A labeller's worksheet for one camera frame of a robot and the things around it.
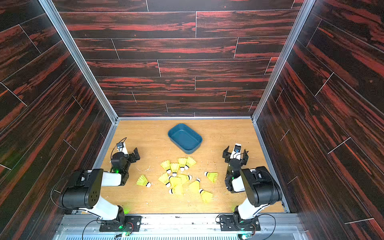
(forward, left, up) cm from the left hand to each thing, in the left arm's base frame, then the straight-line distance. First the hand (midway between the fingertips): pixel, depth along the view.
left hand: (130, 149), depth 94 cm
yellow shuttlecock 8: (-21, -41, -7) cm, 47 cm away
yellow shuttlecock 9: (-26, -48, -6) cm, 55 cm away
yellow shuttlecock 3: (-9, -24, -4) cm, 26 cm away
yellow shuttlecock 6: (-17, -35, -3) cm, 39 cm away
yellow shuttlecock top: (-10, -29, -4) cm, 31 cm away
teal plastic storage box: (+15, -34, -7) cm, 38 cm away
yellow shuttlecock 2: (-15, -53, -4) cm, 55 cm away
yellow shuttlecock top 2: (-6, -34, -4) cm, 34 cm away
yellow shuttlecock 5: (-18, -24, -4) cm, 30 cm away
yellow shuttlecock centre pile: (-18, -30, -6) cm, 36 cm away
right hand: (-1, -69, +4) cm, 69 cm away
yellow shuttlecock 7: (-23, -32, -5) cm, 40 cm away
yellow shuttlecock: (-19, -12, -3) cm, 23 cm away
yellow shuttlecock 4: (-6, -39, -4) cm, 39 cm away
